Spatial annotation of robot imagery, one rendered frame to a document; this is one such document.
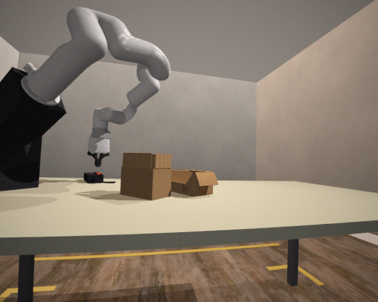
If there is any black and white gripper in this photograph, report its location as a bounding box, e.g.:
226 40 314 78
87 134 110 167

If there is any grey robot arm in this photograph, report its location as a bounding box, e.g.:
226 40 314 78
21 7 170 139

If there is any black power strip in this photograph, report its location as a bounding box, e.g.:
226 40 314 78
84 172 116 184

